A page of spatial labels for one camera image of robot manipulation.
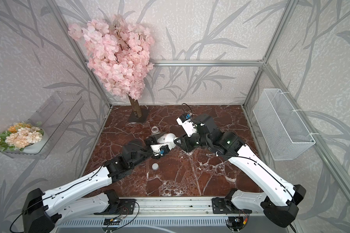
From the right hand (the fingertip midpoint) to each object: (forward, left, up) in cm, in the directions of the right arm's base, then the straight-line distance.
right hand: (177, 139), depth 64 cm
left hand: (+4, +6, -6) cm, 9 cm away
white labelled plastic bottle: (0, +4, 0) cm, 4 cm away
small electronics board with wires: (-28, +33, -31) cm, 53 cm away
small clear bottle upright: (+14, +14, -13) cm, 24 cm away
